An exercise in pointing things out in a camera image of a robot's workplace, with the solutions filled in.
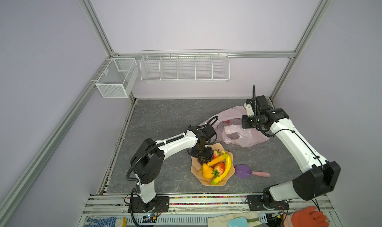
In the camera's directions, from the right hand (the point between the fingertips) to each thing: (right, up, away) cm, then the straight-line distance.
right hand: (244, 121), depth 81 cm
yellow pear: (-21, -26, -4) cm, 34 cm away
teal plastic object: (-7, -46, -13) cm, 48 cm away
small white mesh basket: (-81, +29, +21) cm, 88 cm away
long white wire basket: (-34, +36, +16) cm, 52 cm away
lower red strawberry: (-15, -25, -5) cm, 29 cm away
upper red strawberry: (-16, -19, +3) cm, 25 cm away
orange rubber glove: (+26, -44, -12) cm, 53 cm away
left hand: (-22, -21, +1) cm, 31 cm away
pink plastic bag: (-10, -4, -4) cm, 11 cm away
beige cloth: (-15, -46, -13) cm, 50 cm away
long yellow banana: (-11, -27, -3) cm, 30 cm away
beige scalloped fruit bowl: (-27, -26, 0) cm, 37 cm away
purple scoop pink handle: (0, -28, +1) cm, 28 cm away
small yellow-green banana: (-15, -22, +2) cm, 26 cm away
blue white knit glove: (-69, -47, -12) cm, 84 cm away
